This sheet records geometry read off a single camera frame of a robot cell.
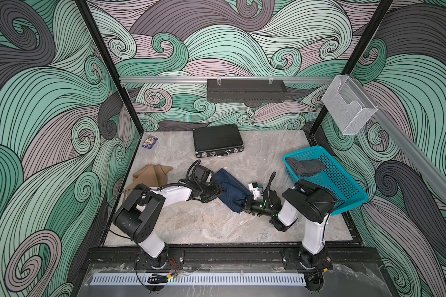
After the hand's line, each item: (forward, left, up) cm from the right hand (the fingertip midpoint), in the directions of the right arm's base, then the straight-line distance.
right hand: (233, 206), depth 86 cm
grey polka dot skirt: (+17, -38, +6) cm, 42 cm away
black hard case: (+41, +8, +2) cm, 41 cm away
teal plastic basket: (+5, -56, 0) cm, 56 cm away
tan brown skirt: (+14, +40, +6) cm, 43 cm away
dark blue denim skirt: (+5, -2, +4) cm, 7 cm away
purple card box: (+42, +50, 0) cm, 66 cm away
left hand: (+7, +5, +2) cm, 9 cm away
